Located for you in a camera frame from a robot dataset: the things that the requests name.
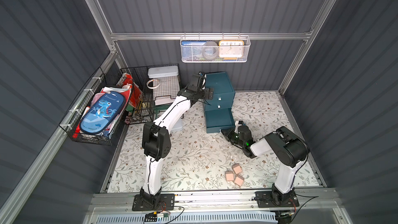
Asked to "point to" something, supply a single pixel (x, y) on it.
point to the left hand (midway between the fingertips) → (209, 91)
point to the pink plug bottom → (239, 180)
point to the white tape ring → (152, 80)
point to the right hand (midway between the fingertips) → (223, 129)
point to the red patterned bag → (136, 96)
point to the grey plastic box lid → (162, 71)
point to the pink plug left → (229, 176)
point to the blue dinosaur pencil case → (104, 111)
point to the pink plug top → (237, 168)
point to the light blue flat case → (179, 126)
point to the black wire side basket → (103, 82)
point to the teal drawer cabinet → (218, 113)
